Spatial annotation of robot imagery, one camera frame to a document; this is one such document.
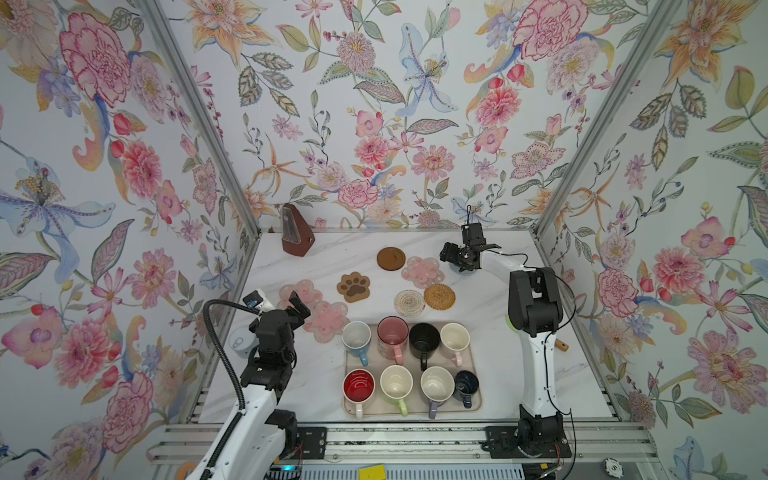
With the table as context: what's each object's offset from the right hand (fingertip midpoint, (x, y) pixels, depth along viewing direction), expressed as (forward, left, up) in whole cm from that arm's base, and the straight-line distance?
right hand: (449, 254), depth 111 cm
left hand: (-31, +48, +15) cm, 59 cm away
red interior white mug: (-48, +29, 0) cm, 56 cm away
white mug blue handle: (-35, +30, +2) cm, 46 cm away
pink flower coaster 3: (-28, +41, -2) cm, 50 cm away
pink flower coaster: (-6, +10, -3) cm, 12 cm away
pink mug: (-34, +20, +3) cm, 40 cm away
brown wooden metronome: (+1, +55, +8) cm, 56 cm away
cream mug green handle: (-47, +19, +1) cm, 51 cm away
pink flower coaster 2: (-16, +51, -2) cm, 53 cm away
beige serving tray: (-44, +13, +3) cm, 46 cm away
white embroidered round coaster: (-20, +15, -3) cm, 25 cm away
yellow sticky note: (-67, +23, -1) cm, 71 cm away
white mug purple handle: (-46, +7, -1) cm, 47 cm away
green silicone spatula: (-33, -30, -2) cm, 45 cm away
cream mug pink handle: (-35, +2, +4) cm, 35 cm away
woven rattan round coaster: (-17, +5, -2) cm, 18 cm away
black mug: (-35, +11, +1) cm, 37 cm away
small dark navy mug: (-46, 0, -1) cm, 46 cm away
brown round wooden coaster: (-1, +21, -2) cm, 21 cm away
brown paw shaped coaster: (-14, +34, -2) cm, 37 cm away
